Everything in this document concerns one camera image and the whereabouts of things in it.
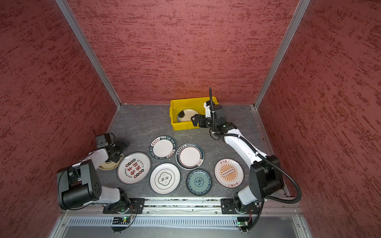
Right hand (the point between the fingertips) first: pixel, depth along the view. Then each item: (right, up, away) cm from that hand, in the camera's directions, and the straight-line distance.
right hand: (197, 121), depth 84 cm
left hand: (-45, -19, +8) cm, 50 cm away
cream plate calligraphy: (-50, -26, 0) cm, 57 cm away
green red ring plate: (-5, -23, +8) cm, 25 cm away
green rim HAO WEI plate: (-23, -18, +13) cm, 32 cm away
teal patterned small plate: (+1, -35, -3) cm, 35 cm away
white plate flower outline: (-19, -33, -1) cm, 38 cm away
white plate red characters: (-39, -28, +3) cm, 48 cm away
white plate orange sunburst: (+19, -31, +1) cm, 36 cm away
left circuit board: (-38, -49, -13) cm, 64 cm away
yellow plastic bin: (0, +14, +36) cm, 39 cm away
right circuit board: (+22, -49, -14) cm, 56 cm away
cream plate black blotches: (-9, +4, +28) cm, 30 cm away
